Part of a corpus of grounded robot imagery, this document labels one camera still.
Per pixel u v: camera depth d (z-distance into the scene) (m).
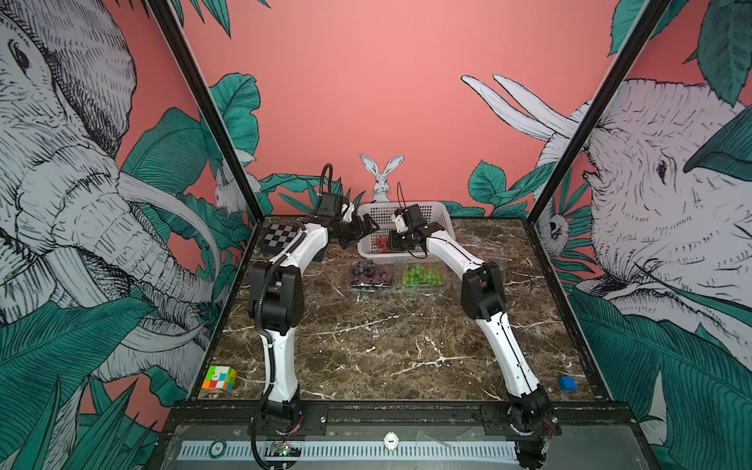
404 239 0.93
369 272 0.96
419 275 0.97
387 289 0.94
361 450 0.70
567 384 0.78
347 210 0.83
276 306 0.55
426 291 1.01
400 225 0.96
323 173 0.78
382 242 1.07
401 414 0.78
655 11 0.69
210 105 0.86
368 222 0.88
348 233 0.85
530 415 0.65
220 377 0.76
